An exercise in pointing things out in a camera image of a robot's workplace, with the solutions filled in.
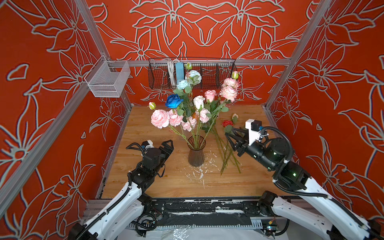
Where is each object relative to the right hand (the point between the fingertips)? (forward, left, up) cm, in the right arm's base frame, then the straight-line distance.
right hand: (227, 131), depth 59 cm
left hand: (+6, +26, -20) cm, 34 cm away
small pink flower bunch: (+6, -11, -37) cm, 39 cm away
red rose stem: (+28, -11, -32) cm, 44 cm away
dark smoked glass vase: (+6, +12, -20) cm, 24 cm away
